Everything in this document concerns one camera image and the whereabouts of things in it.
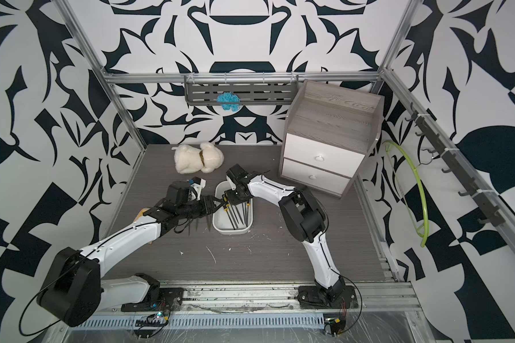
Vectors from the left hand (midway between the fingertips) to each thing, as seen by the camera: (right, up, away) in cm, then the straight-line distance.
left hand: (220, 199), depth 84 cm
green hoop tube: (+64, +13, -15) cm, 67 cm away
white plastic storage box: (-1, -11, +8) cm, 14 cm away
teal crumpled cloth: (+2, +41, +8) cm, 41 cm away
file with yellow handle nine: (-9, -7, -11) cm, 16 cm away
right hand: (+3, 0, +13) cm, 14 cm away
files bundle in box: (+5, -7, +11) cm, 14 cm away
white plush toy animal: (-17, +16, +15) cm, 28 cm away
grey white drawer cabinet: (+41, +26, -1) cm, 49 cm away
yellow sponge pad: (-35, -7, +7) cm, 36 cm away
